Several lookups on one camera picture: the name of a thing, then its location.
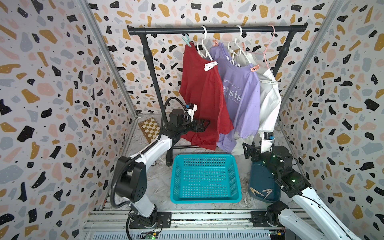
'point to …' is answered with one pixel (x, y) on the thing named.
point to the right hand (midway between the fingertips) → (252, 143)
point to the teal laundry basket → (205, 178)
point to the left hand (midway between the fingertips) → (206, 120)
